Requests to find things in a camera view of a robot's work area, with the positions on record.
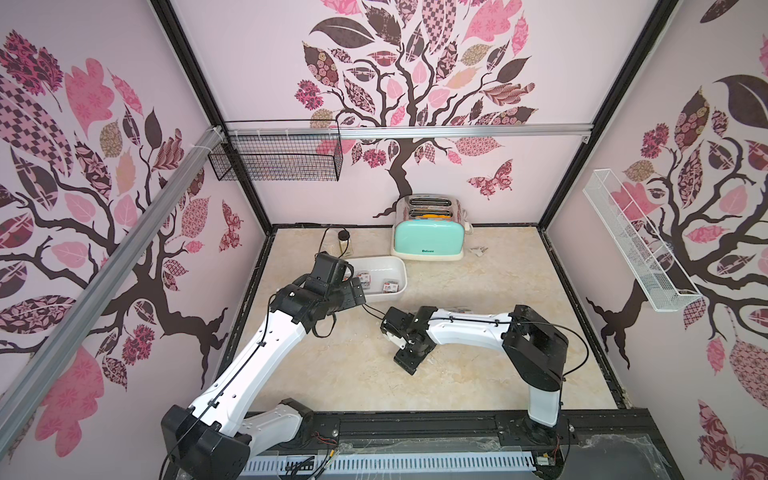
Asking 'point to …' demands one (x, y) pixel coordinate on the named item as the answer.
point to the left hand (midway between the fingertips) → (343, 300)
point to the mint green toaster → (428, 227)
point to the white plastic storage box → (382, 277)
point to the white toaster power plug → (478, 250)
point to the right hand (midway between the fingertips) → (413, 360)
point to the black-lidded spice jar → (345, 245)
